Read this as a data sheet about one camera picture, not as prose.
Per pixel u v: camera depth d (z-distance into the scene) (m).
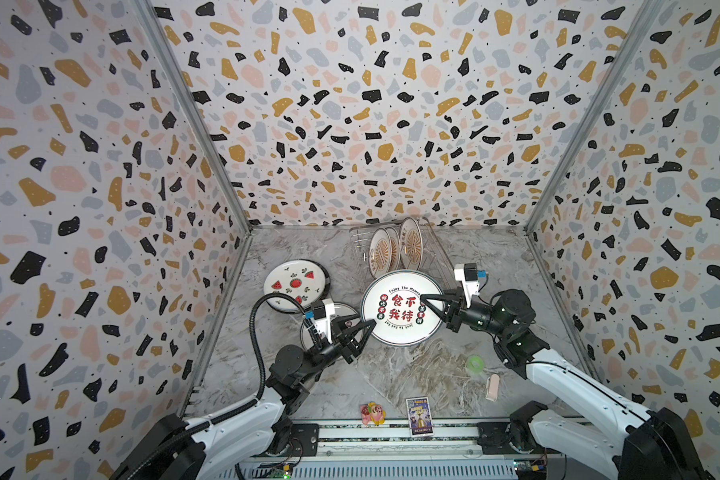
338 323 0.70
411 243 1.09
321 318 0.63
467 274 0.63
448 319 0.65
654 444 0.40
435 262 1.06
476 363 0.88
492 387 0.80
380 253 1.03
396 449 0.73
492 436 0.74
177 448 0.41
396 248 0.98
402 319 0.70
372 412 0.76
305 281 1.03
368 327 0.67
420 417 0.76
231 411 0.50
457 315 0.63
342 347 0.63
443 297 0.66
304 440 0.74
